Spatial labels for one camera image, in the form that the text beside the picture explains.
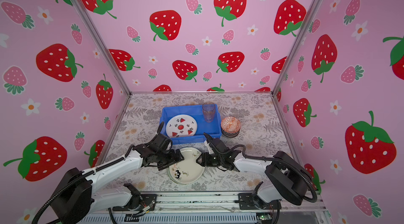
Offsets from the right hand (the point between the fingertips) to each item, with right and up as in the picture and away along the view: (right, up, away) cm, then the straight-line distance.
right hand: (197, 162), depth 82 cm
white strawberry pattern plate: (-12, +17, +19) cm, 29 cm away
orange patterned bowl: (+19, +18, +11) cm, 28 cm away
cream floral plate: (-5, -5, 0) cm, 7 cm away
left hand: (-9, 0, 0) cm, 9 cm away
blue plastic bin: (+9, +15, +21) cm, 28 cm away
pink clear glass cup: (+6, +28, +19) cm, 35 cm away
